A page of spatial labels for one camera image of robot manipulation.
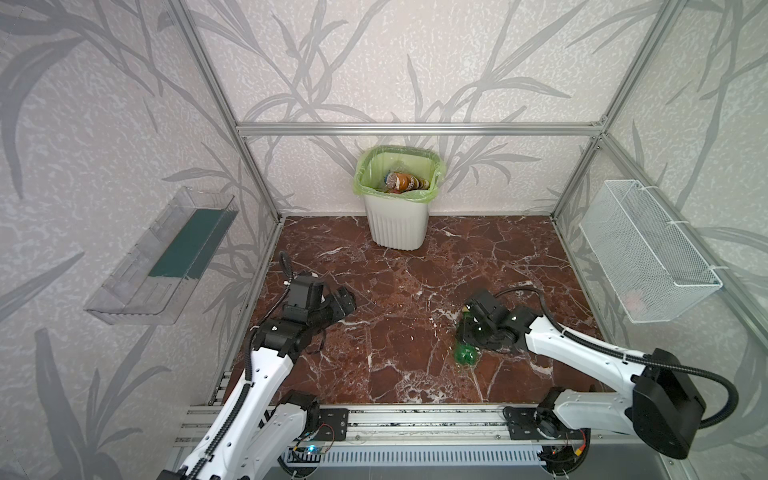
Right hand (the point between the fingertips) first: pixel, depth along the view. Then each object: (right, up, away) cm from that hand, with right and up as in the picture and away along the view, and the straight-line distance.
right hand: (461, 326), depth 84 cm
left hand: (-31, +10, -6) cm, 33 cm away
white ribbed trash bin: (-18, +31, +12) cm, 38 cm away
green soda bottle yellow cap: (0, -5, -7) cm, 9 cm away
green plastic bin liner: (-26, +51, +17) cm, 60 cm away
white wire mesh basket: (+37, +18, -21) cm, 46 cm away
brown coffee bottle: (-18, +43, +11) cm, 48 cm away
